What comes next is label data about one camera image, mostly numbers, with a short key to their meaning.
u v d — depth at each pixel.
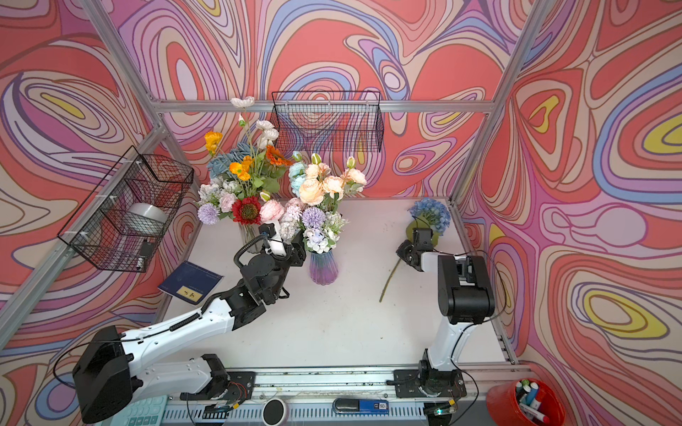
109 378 0.39
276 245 0.62
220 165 0.77
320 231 0.69
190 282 0.93
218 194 0.80
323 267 0.96
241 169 0.70
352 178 0.72
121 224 0.74
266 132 0.77
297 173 0.78
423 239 0.80
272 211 0.70
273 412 0.65
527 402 0.65
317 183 0.71
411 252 0.88
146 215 0.70
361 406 0.66
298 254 0.65
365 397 0.72
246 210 0.79
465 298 0.49
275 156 0.75
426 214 1.06
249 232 0.97
